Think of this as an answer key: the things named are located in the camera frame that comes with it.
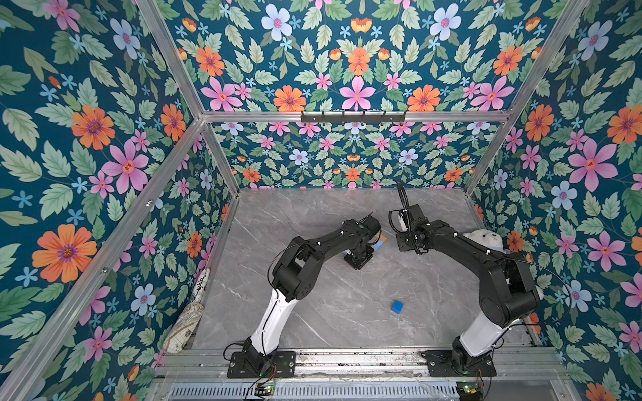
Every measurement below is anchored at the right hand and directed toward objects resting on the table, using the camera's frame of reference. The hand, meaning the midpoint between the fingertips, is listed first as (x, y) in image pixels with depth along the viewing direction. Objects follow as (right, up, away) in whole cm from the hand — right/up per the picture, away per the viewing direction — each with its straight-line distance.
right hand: (405, 239), depth 94 cm
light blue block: (-10, -3, +6) cm, 12 cm away
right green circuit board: (+13, -42, -22) cm, 49 cm away
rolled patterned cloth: (-75, -24, -13) cm, 80 cm away
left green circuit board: (-48, -42, -22) cm, 67 cm away
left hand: (-12, -9, +1) cm, 15 cm away
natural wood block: (-7, 0, +8) cm, 11 cm away
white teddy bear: (+30, +1, -2) cm, 30 cm away
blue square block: (-5, -22, -9) cm, 25 cm away
